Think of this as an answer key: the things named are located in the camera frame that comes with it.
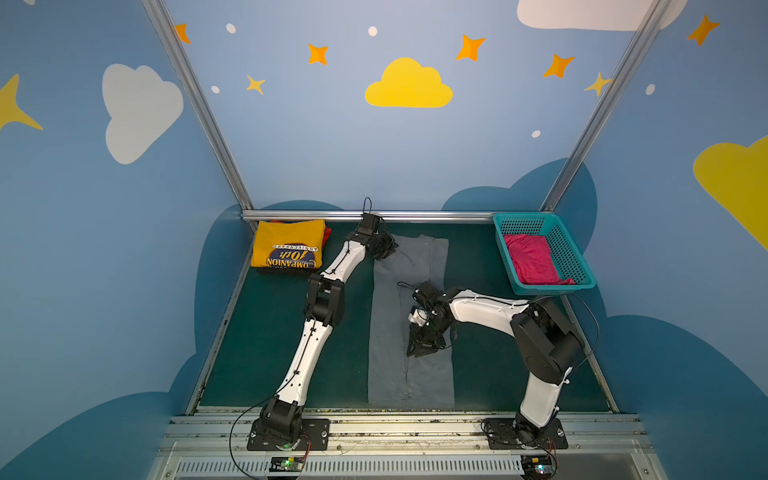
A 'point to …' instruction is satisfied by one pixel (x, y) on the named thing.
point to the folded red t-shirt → (327, 233)
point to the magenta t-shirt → (533, 261)
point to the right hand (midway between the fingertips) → (413, 351)
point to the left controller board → (286, 464)
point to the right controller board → (537, 467)
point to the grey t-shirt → (395, 380)
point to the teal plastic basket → (564, 249)
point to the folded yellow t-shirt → (289, 244)
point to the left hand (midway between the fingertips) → (401, 243)
